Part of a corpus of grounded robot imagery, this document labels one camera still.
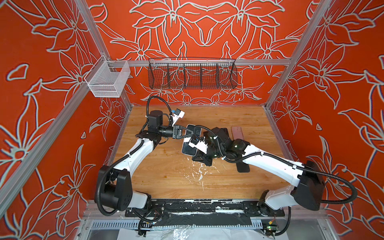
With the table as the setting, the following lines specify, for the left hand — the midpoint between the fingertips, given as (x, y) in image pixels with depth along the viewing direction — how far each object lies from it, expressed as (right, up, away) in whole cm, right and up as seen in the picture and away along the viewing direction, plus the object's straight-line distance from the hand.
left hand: (192, 134), depth 70 cm
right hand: (0, -12, +2) cm, 12 cm away
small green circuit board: (+37, -44, -2) cm, 58 cm away
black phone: (-2, -7, -2) cm, 8 cm away
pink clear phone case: (+33, -3, +34) cm, 47 cm away
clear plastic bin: (-54, +34, +23) cm, 68 cm away
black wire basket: (0, +38, +28) cm, 48 cm away
